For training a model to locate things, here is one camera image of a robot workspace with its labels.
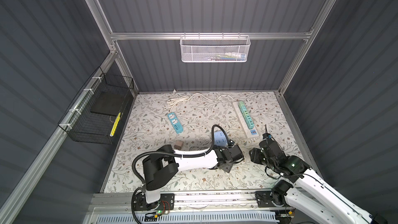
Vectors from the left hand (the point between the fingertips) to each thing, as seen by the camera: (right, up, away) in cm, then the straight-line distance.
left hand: (225, 161), depth 83 cm
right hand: (+14, +5, -4) cm, 16 cm away
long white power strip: (+17, +13, +13) cm, 25 cm away
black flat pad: (-60, +32, -5) cm, 68 cm away
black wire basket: (-64, +25, -11) cm, 69 cm away
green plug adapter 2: (+17, +19, +11) cm, 28 cm away
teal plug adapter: (+16, +29, +20) cm, 38 cm away
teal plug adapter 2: (+15, +25, +16) cm, 34 cm away
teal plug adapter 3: (+16, +22, +14) cm, 31 cm away
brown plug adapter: (-27, +7, +9) cm, 29 cm away
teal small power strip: (-29, +18, +16) cm, 37 cm away
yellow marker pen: (-52, +22, -13) cm, 58 cm away
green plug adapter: (+14, +32, +22) cm, 42 cm away
